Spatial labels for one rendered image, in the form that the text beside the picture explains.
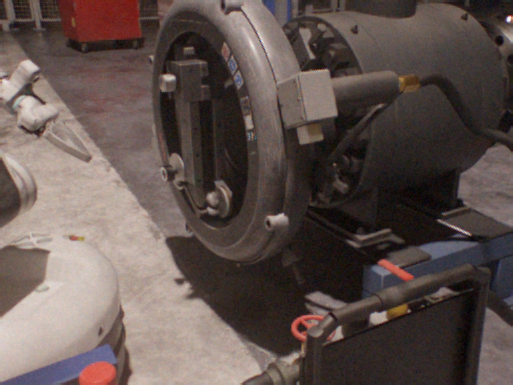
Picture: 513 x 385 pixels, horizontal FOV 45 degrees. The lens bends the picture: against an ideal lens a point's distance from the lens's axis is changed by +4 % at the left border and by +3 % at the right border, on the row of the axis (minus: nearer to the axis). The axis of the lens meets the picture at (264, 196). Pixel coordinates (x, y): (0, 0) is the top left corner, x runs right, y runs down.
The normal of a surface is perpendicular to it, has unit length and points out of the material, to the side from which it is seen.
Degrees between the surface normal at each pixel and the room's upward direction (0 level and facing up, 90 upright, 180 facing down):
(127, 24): 90
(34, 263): 73
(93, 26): 90
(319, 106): 67
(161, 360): 0
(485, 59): 57
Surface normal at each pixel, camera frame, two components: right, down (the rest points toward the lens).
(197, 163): 0.52, 0.29
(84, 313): 0.77, -0.46
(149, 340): 0.00, -0.93
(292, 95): -0.85, 0.20
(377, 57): 0.39, -0.39
